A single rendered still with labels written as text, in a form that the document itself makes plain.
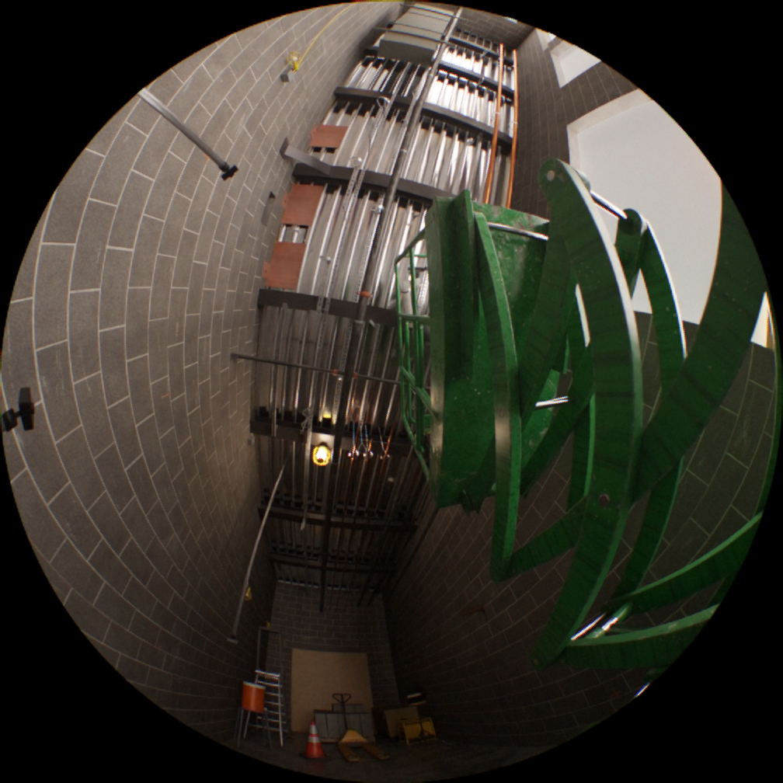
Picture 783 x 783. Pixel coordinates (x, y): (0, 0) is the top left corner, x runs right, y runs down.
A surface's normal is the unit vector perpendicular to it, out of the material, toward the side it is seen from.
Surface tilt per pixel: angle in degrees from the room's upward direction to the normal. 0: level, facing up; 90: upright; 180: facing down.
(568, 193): 90
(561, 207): 90
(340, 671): 90
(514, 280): 180
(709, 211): 90
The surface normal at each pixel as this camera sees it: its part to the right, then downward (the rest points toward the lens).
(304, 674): 0.22, -0.93
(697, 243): -0.97, -0.16
